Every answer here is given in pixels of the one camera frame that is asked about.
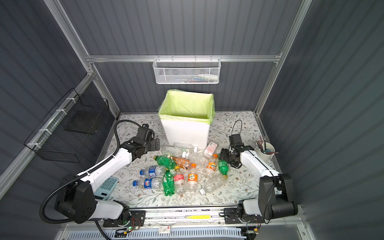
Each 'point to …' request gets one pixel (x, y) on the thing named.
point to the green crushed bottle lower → (168, 184)
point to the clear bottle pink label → (179, 186)
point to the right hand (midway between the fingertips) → (226, 159)
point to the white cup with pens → (265, 150)
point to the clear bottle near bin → (176, 151)
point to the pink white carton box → (211, 148)
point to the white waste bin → (183, 131)
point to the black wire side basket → (66, 134)
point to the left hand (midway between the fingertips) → (150, 142)
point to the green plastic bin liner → (195, 107)
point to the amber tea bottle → (181, 162)
